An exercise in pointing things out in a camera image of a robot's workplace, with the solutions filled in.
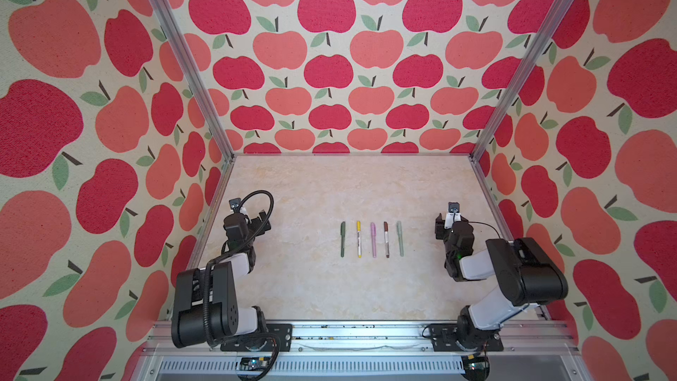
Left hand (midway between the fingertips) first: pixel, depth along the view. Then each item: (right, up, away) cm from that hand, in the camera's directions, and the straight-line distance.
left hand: (254, 214), depth 92 cm
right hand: (+73, 0, +1) cm, 73 cm away
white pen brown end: (+48, -9, +2) cm, 49 cm away
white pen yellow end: (+38, -6, +4) cm, 38 cm away
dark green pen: (+32, -6, +6) cm, 33 cm away
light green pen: (+53, -9, +3) cm, 54 cm away
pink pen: (+43, -8, +3) cm, 44 cm away
